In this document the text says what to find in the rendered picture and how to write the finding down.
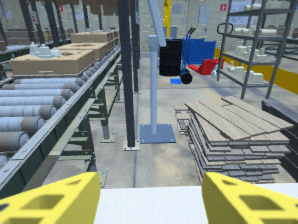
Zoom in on black drum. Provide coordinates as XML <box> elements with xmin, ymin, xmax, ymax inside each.
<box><xmin>159</xmin><ymin>39</ymin><xmax>183</xmax><ymax>77</ymax></box>

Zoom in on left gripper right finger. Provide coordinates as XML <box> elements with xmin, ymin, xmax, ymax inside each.
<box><xmin>201</xmin><ymin>172</ymin><xmax>298</xmax><ymax>224</ymax></box>

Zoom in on red pallet jack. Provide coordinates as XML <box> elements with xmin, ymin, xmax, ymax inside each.
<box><xmin>188</xmin><ymin>23</ymin><xmax>233</xmax><ymax>78</ymax></box>

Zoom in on grey wooden boards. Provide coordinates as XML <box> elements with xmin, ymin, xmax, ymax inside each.
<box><xmin>174</xmin><ymin>96</ymin><xmax>298</xmax><ymax>186</ymax></box>

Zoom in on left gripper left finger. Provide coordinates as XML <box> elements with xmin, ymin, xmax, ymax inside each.
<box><xmin>0</xmin><ymin>172</ymin><xmax>101</xmax><ymax>224</ymax></box>

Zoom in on blue sack truck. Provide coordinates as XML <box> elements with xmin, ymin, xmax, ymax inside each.
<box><xmin>170</xmin><ymin>28</ymin><xmax>196</xmax><ymax>84</ymax></box>

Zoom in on grey metal shelving rack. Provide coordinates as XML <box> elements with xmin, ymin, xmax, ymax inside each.
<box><xmin>217</xmin><ymin>0</ymin><xmax>298</xmax><ymax>100</ymax></box>

